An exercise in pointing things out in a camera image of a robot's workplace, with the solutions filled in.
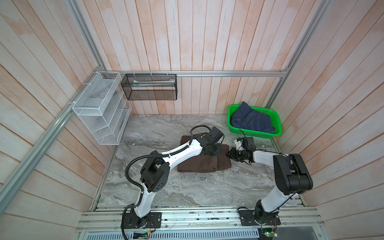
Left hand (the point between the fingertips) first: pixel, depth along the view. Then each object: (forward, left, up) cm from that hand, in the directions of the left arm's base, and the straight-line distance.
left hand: (218, 154), depth 85 cm
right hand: (+7, -9, -11) cm, 15 cm away
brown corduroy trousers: (-4, +8, -5) cm, 10 cm away
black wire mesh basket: (+46, +44, +14) cm, 66 cm away
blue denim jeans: (+35, -25, -5) cm, 43 cm away
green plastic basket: (+31, -46, -3) cm, 55 cm away
